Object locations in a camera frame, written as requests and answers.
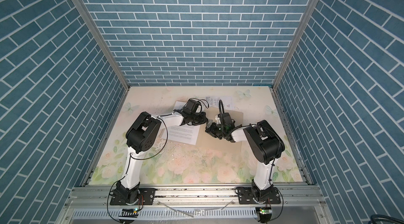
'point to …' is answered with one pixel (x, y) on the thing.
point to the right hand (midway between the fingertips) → (204, 128)
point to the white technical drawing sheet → (213, 101)
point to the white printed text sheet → (185, 133)
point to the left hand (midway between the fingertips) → (209, 119)
